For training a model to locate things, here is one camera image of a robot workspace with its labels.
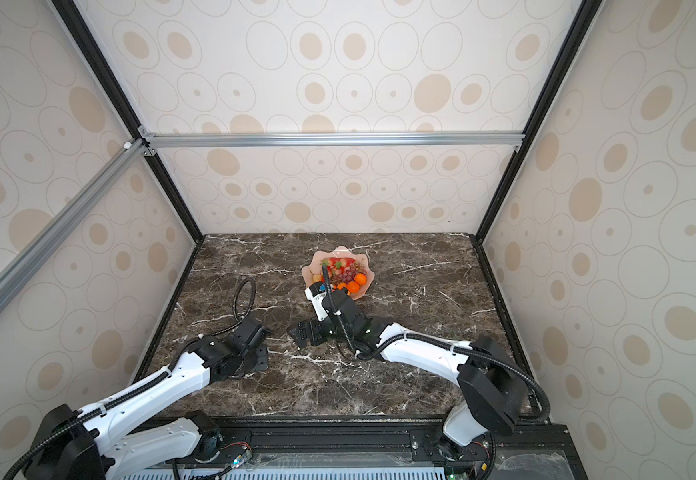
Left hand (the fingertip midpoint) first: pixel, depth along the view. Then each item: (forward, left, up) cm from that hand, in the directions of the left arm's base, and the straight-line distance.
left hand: (271, 355), depth 83 cm
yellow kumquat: (+28, -10, -3) cm, 30 cm away
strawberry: (+34, -17, -3) cm, 38 cm away
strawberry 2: (+34, -21, -1) cm, 40 cm away
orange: (+27, -25, -1) cm, 37 cm away
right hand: (+5, -9, +9) cm, 14 cm away
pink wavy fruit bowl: (+40, -18, -3) cm, 44 cm away
